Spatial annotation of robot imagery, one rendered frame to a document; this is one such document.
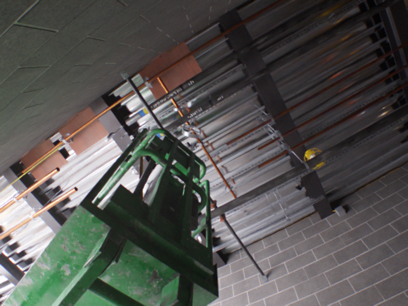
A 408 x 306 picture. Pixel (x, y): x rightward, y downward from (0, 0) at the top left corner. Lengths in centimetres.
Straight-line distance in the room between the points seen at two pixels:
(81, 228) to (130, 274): 28
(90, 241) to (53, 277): 31
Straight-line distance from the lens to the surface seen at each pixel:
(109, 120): 313
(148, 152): 148
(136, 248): 98
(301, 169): 262
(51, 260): 119
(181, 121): 257
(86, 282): 96
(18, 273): 596
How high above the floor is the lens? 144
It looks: 69 degrees up
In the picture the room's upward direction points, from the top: straight up
